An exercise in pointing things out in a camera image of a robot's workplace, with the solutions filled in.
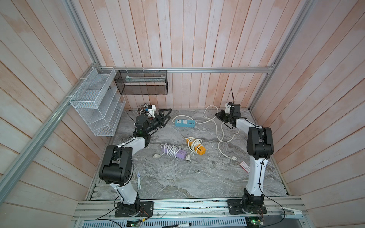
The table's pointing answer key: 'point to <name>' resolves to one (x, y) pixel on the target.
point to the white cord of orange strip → (197, 141)
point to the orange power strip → (199, 148)
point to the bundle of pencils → (142, 109)
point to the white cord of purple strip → (171, 150)
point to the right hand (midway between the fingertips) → (215, 112)
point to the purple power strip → (181, 154)
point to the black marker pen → (182, 225)
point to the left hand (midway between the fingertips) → (172, 114)
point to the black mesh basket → (142, 82)
